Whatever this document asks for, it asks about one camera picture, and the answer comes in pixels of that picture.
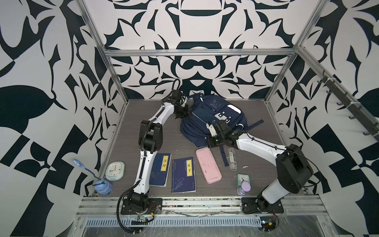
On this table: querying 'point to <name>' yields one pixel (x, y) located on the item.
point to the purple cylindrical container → (245, 187)
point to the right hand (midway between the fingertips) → (204, 139)
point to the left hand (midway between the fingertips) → (191, 112)
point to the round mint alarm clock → (115, 171)
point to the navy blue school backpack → (204, 109)
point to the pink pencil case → (208, 165)
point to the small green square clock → (241, 177)
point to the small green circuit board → (268, 223)
